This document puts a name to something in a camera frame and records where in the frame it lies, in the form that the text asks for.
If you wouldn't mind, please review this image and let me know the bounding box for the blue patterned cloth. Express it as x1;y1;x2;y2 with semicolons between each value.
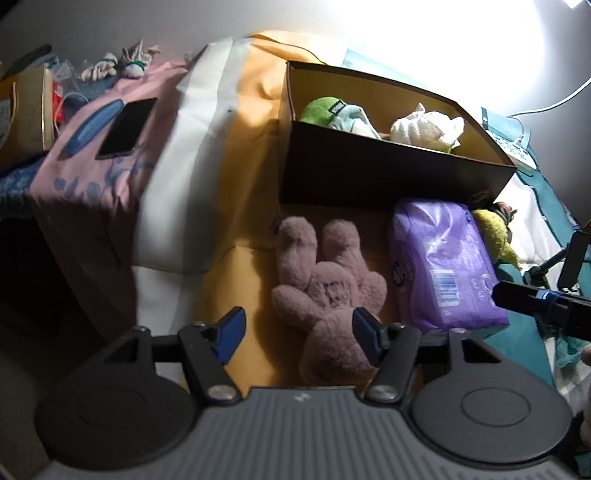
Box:
0;164;47;213

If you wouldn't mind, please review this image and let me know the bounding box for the pink floral pillow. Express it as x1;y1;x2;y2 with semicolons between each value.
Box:
30;60;195;268

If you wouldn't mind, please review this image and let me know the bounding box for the white cloth bundle green tie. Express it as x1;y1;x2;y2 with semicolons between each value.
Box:
117;41;160;79

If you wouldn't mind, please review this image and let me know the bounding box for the small white sock doll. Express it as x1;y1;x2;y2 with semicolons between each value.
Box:
81;52;118;81

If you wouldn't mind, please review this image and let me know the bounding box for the white cord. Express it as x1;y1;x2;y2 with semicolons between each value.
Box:
53;92;90;134

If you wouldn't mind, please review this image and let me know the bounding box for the black phone on stand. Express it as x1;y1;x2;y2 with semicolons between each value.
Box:
556;229;591;289

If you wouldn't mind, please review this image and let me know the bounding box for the clear plastic bag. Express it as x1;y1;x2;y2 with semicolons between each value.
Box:
51;58;84;86

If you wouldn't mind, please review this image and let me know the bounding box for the brown cardboard box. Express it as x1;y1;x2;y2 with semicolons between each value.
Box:
278;60;518;210

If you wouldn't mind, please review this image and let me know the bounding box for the light blue cloth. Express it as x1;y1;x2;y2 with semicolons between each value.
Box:
342;104;384;138

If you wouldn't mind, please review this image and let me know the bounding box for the teal cloth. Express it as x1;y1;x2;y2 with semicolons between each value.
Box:
554;335;589;370

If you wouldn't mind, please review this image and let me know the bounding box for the pink plush toy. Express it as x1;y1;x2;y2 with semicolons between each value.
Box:
270;216;389;386

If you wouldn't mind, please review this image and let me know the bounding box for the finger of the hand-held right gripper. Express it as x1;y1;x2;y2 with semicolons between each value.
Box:
492;280;553;319

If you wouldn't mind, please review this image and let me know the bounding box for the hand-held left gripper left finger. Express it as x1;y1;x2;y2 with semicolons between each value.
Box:
95;306;245;407

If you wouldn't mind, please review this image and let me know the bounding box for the white towel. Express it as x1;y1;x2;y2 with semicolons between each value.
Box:
390;102;465;153

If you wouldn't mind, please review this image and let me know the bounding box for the black smartphone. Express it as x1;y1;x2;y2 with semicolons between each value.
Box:
95;97;158;161

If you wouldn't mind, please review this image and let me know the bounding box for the white power strip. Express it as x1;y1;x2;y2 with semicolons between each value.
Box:
480;106;539;174

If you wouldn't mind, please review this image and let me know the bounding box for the green knit beanie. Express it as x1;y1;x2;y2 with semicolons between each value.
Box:
300;96;352;132

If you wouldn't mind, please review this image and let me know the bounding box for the yellow plush toy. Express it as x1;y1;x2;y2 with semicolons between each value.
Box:
471;209;522;271

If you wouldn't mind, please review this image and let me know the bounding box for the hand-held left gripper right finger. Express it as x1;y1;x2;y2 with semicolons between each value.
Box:
351;307;532;404

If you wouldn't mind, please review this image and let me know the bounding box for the purple plastic packet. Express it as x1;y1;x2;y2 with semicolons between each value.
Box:
388;198;511;330

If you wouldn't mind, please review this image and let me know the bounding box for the white power cable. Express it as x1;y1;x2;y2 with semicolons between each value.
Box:
505;76;591;139

